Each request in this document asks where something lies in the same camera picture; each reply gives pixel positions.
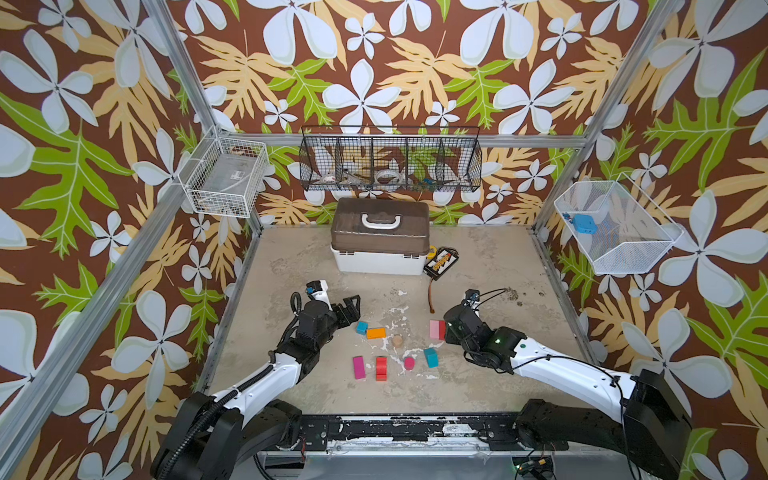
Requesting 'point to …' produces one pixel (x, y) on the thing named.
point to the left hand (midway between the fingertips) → (348, 296)
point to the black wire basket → (391, 158)
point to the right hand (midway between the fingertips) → (448, 323)
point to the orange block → (376, 333)
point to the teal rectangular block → (431, 357)
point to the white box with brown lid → (381, 236)
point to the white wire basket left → (224, 178)
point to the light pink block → (434, 329)
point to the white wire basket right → (631, 235)
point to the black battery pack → (445, 259)
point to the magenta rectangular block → (359, 368)
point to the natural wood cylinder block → (397, 340)
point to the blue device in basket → (585, 223)
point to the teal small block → (361, 328)
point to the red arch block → (381, 368)
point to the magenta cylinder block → (409, 363)
